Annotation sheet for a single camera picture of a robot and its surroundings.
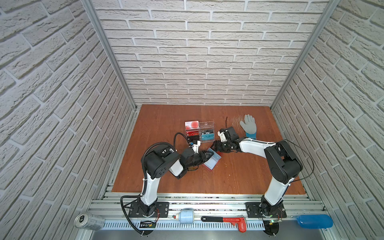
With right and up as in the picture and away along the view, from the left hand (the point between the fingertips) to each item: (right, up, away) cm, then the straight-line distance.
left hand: (214, 153), depth 87 cm
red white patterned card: (-15, +17, +10) cm, 24 cm away
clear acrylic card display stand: (-6, +13, +10) cm, 17 cm away
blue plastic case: (+46, -29, -18) cm, 58 cm away
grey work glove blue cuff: (+29, +15, +20) cm, 38 cm away
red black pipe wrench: (+11, -29, -18) cm, 36 cm away
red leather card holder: (-4, -9, 0) cm, 10 cm away
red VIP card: (-13, +11, +10) cm, 20 cm away
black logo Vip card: (-3, +12, +11) cm, 16 cm away
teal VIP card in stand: (-3, +9, +11) cm, 14 cm away
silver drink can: (-55, -22, -28) cm, 65 cm away
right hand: (+1, +2, +7) cm, 8 cm away
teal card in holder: (0, -5, +2) cm, 5 cm away
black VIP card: (-13, +8, +10) cm, 18 cm away
